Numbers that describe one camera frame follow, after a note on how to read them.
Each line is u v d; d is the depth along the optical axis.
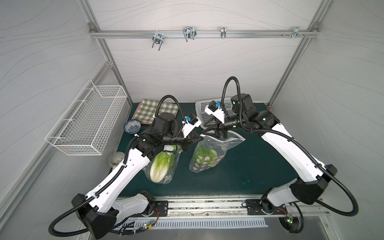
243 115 0.51
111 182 0.40
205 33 0.78
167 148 0.54
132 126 1.04
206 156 0.72
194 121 0.54
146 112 1.16
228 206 0.76
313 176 0.40
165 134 0.52
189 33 0.77
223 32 0.78
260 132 0.47
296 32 0.76
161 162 0.80
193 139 0.58
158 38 0.79
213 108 0.53
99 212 0.37
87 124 0.69
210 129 0.57
